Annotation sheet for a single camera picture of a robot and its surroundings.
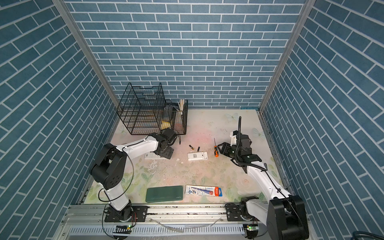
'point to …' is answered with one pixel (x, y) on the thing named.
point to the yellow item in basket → (165, 125)
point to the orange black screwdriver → (216, 154)
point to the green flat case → (168, 193)
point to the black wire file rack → (142, 110)
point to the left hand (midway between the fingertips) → (163, 152)
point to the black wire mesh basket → (175, 116)
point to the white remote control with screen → (151, 155)
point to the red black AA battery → (198, 149)
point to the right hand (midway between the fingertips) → (219, 145)
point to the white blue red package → (203, 190)
